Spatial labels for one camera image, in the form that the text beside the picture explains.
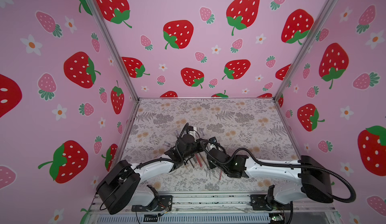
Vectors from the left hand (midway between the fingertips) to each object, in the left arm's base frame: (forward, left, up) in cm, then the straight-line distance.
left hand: (210, 141), depth 82 cm
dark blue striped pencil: (-7, +11, -14) cm, 19 cm away
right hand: (-8, +2, -4) cm, 9 cm away
